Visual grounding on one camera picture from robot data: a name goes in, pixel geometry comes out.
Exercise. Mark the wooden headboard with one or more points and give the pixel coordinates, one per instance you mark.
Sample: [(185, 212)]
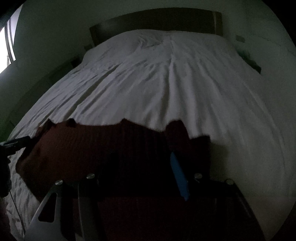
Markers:
[(152, 20)]

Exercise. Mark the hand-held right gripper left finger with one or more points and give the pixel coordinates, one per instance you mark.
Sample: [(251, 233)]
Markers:
[(87, 197)]

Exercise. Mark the window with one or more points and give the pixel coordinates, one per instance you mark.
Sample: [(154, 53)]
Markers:
[(8, 46)]

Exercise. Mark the wall switch plate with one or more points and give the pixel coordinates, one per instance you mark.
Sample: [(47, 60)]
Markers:
[(240, 38)]

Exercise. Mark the dark nightstand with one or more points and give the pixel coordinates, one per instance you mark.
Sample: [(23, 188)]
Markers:
[(252, 64)]

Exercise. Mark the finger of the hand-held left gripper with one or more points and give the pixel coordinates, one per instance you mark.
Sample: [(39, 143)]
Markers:
[(19, 141)]

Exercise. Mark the dark red knit sweater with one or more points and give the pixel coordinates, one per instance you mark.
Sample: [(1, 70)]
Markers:
[(111, 150)]

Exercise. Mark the bed with white duvet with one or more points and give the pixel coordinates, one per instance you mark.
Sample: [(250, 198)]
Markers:
[(166, 81)]

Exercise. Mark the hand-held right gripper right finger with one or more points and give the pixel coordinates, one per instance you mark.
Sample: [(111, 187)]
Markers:
[(179, 176)]

